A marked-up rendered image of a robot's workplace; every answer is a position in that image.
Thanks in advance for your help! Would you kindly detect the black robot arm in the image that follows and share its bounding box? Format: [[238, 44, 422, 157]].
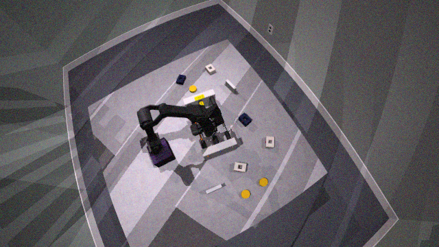
[[137, 103, 221, 156]]

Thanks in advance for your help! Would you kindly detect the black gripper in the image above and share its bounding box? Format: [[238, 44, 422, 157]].
[[190, 114, 224, 136]]

